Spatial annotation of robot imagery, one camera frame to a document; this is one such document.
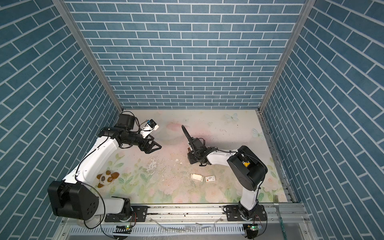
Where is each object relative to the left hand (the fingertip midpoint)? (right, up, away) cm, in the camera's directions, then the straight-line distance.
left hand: (156, 141), depth 79 cm
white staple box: (+30, -22, +6) cm, 37 cm away
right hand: (+17, -11, +15) cm, 25 cm away
